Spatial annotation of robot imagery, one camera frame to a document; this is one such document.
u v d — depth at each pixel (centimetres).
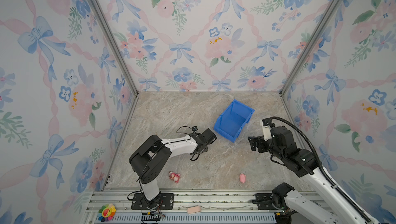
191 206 73
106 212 70
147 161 48
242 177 80
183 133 67
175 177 78
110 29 86
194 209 70
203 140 71
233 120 106
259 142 65
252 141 66
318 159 48
